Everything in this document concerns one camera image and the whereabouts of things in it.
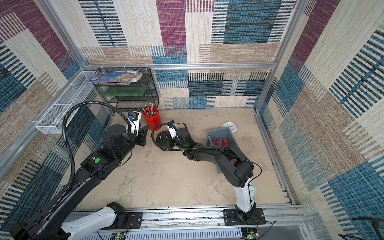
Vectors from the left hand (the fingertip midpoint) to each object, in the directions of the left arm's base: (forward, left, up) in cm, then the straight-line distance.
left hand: (144, 125), depth 69 cm
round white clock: (+23, -50, -30) cm, 62 cm away
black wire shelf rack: (+47, +11, -24) cm, 54 cm away
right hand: (+10, -8, -20) cm, 24 cm away
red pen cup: (+22, +4, -18) cm, 29 cm away
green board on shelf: (+39, +15, -10) cm, 43 cm away
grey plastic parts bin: (+14, -41, -31) cm, 53 cm away
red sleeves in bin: (+13, -38, -33) cm, 52 cm away
